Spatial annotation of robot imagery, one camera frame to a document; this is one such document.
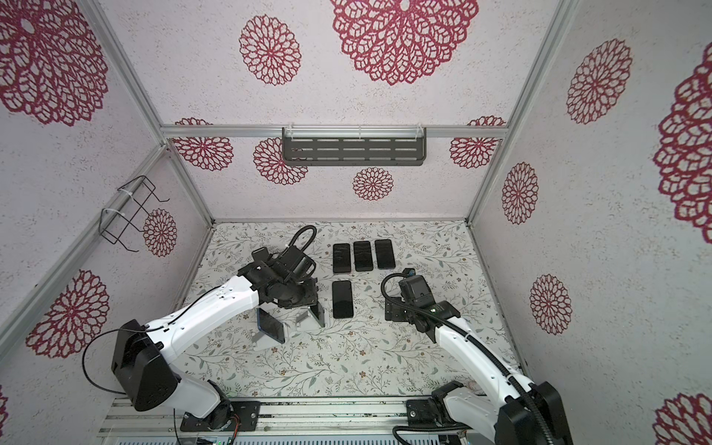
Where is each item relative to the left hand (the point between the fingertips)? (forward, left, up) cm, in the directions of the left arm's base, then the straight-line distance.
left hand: (311, 302), depth 81 cm
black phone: (+26, -16, -12) cm, 33 cm away
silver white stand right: (0, +3, -12) cm, 12 cm away
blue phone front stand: (0, +15, -15) cm, 21 cm away
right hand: (+1, -26, -3) cm, 26 cm away
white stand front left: (-7, +16, -12) cm, 21 cm away
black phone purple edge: (+27, -8, -14) cm, 31 cm away
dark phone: (+9, -8, -15) cm, 19 cm away
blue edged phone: (+29, -25, -15) cm, 41 cm away
